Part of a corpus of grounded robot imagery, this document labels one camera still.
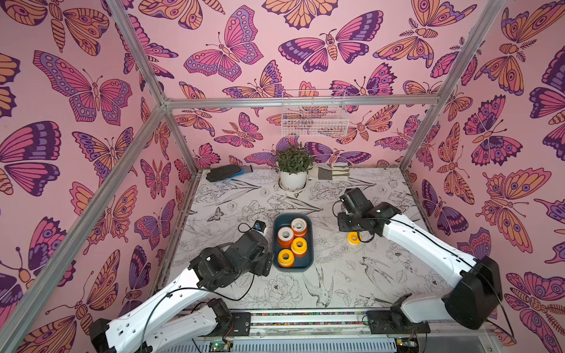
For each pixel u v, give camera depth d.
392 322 0.66
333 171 1.18
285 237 0.90
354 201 0.62
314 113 0.95
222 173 1.17
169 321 0.44
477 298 0.39
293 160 0.95
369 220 0.56
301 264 0.86
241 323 0.74
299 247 0.88
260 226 0.63
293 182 1.09
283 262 0.85
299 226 0.94
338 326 0.73
